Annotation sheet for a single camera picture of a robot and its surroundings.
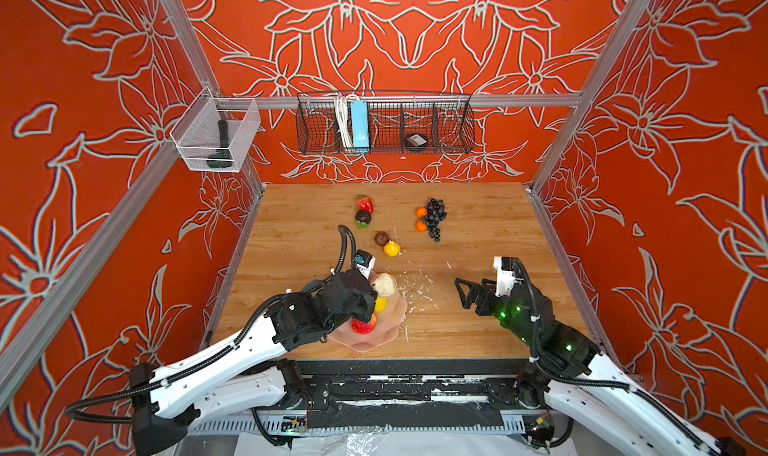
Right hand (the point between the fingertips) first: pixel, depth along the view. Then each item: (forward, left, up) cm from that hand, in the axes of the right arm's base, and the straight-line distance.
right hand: (463, 281), depth 74 cm
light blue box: (+45, +27, +16) cm, 54 cm away
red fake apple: (-7, +26, -12) cm, 29 cm away
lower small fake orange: (+30, +7, -16) cm, 35 cm away
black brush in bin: (+32, +65, +17) cm, 74 cm away
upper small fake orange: (+36, +6, -14) cm, 39 cm away
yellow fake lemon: (0, +21, -12) cm, 24 cm away
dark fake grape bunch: (+34, +1, -14) cm, 37 cm away
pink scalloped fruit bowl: (-7, +19, -15) cm, 25 cm away
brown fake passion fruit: (+24, +21, -14) cm, 35 cm away
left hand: (-3, +22, +2) cm, 23 cm away
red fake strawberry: (+40, +27, -14) cm, 50 cm away
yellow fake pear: (+20, +17, -15) cm, 30 cm away
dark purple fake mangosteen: (+33, +28, -14) cm, 45 cm away
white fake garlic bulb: (0, +20, 0) cm, 20 cm away
